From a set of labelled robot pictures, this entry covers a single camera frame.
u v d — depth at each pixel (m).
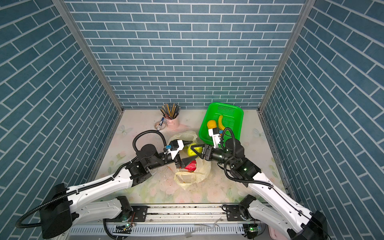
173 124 1.02
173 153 0.58
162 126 1.08
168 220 0.73
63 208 0.39
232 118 1.16
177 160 0.59
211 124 1.04
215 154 0.60
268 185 0.47
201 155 0.62
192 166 0.81
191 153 0.64
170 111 1.04
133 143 0.49
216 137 0.64
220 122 1.09
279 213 0.44
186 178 0.76
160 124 1.08
